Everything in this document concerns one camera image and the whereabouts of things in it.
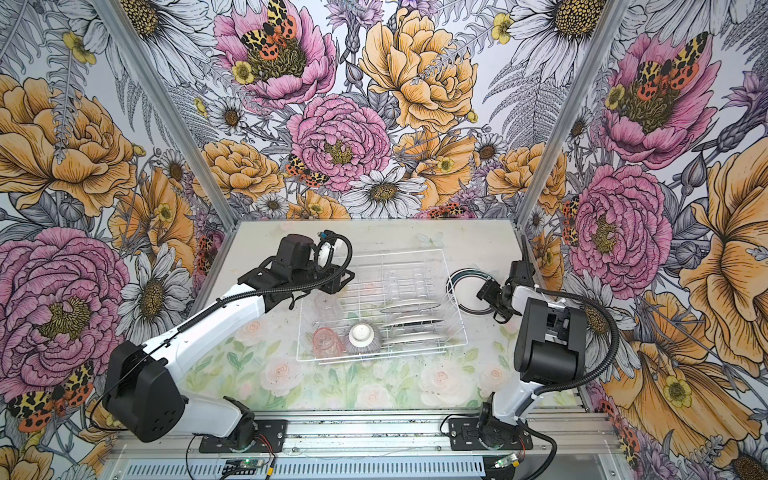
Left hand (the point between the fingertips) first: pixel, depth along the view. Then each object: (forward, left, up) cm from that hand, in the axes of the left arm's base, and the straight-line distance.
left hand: (346, 282), depth 81 cm
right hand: (+2, -42, -17) cm, 45 cm away
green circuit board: (-38, +24, -20) cm, 49 cm away
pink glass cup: (-11, +6, -14) cm, 19 cm away
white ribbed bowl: (-11, -4, -11) cm, 16 cm away
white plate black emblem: (-1, -18, -12) cm, 22 cm away
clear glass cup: (-3, +6, -8) cm, 11 cm away
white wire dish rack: (+13, -11, -18) cm, 25 cm away
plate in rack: (-14, -18, -3) cm, 23 cm away
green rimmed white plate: (+8, -36, -16) cm, 40 cm away
